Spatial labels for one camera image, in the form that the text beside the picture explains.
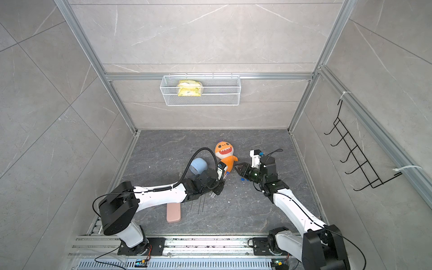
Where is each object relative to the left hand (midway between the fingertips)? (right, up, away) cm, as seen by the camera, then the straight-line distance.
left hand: (226, 177), depth 84 cm
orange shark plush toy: (0, +13, +14) cm, 19 cm away
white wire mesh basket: (-5, +50, +18) cm, 53 cm away
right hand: (+5, +6, -3) cm, 8 cm away
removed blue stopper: (+7, +1, -9) cm, 11 cm away
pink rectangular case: (-26, -17, -2) cm, 31 cm away
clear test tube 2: (-12, -14, +2) cm, 19 cm away
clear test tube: (-14, -15, +2) cm, 21 cm away
